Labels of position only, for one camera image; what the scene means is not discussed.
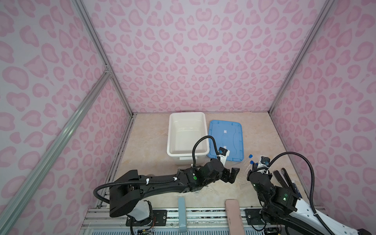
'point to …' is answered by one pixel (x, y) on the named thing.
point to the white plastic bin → (183, 129)
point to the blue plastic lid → (228, 135)
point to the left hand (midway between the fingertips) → (234, 165)
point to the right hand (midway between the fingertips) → (253, 164)
